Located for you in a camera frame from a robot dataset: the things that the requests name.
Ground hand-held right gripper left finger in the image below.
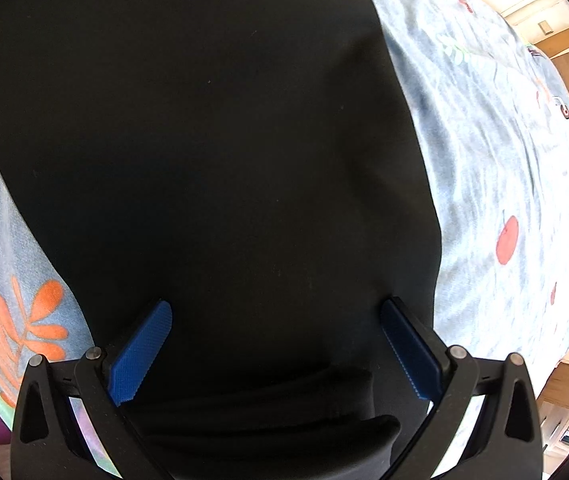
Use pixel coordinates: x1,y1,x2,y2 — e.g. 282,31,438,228
10,299,174,480

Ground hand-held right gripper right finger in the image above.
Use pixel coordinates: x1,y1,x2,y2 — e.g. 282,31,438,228
380,296,545,480

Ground black pants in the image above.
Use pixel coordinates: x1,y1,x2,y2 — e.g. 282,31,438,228
0,0,443,480

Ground wooden dresser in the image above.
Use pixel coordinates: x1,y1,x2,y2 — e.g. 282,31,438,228
538,362,569,411

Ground blue dinosaur print pillow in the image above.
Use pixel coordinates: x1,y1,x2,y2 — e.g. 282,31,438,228
527,45,569,173

